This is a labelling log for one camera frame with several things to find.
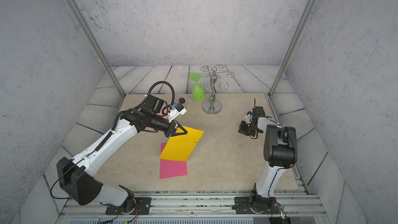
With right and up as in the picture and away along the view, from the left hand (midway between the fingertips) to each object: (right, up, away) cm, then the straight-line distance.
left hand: (187, 133), depth 70 cm
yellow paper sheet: (-3, -6, 0) cm, 7 cm away
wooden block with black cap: (-7, +16, +34) cm, 38 cm away
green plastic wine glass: (+4, +22, +28) cm, 35 cm away
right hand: (+31, -3, +27) cm, 41 cm away
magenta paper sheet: (-10, -21, +14) cm, 27 cm away
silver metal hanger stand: (+14, +12, +41) cm, 45 cm away
